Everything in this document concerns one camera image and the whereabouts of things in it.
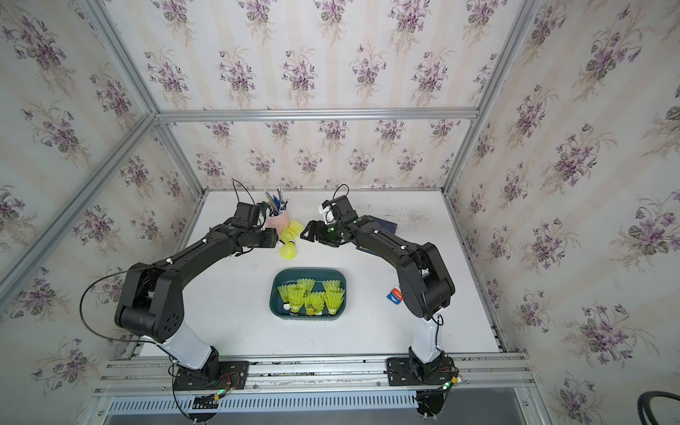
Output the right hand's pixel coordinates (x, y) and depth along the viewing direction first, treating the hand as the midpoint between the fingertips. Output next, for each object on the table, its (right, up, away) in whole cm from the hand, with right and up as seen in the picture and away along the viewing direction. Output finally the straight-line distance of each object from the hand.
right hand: (313, 238), depth 88 cm
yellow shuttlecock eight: (+7, -16, -2) cm, 17 cm away
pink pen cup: (-15, +5, +14) cm, 21 cm away
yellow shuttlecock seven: (-3, -15, -2) cm, 16 cm away
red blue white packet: (+28, -20, 0) cm, 34 cm away
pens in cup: (-17, +12, +13) cm, 24 cm away
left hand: (-14, 0, +5) cm, 15 cm away
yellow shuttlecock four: (+1, -20, -6) cm, 21 cm away
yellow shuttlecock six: (-9, -18, -4) cm, 20 cm away
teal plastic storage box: (-9, -13, 0) cm, 16 cm away
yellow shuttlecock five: (-11, -6, +12) cm, 17 cm away
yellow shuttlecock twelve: (+7, -18, -8) cm, 21 cm away
